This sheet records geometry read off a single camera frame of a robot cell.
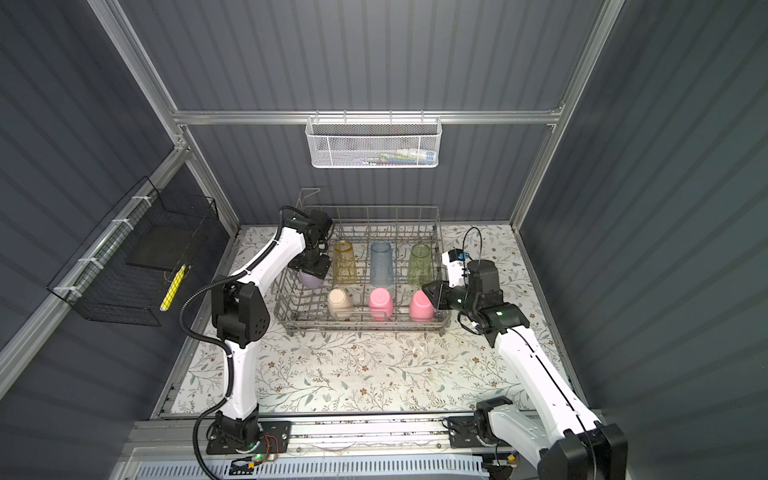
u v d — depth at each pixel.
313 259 0.81
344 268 0.93
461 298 0.65
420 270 0.97
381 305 0.84
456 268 0.69
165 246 0.75
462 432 0.74
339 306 0.84
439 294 0.67
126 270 0.72
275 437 0.73
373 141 1.24
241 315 0.56
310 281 0.90
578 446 0.38
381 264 0.92
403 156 0.91
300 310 0.95
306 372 0.85
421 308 0.83
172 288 0.70
